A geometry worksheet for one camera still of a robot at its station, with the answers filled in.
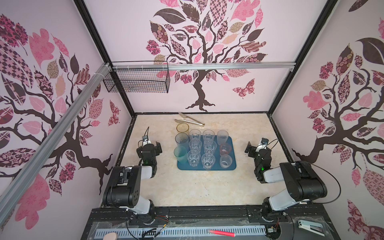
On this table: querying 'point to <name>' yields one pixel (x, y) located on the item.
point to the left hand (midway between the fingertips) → (150, 145)
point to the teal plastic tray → (231, 140)
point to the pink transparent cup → (225, 148)
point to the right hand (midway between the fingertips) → (257, 142)
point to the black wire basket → (139, 80)
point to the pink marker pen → (221, 233)
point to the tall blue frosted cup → (182, 139)
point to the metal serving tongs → (179, 121)
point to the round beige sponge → (110, 236)
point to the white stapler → (315, 228)
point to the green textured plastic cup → (181, 152)
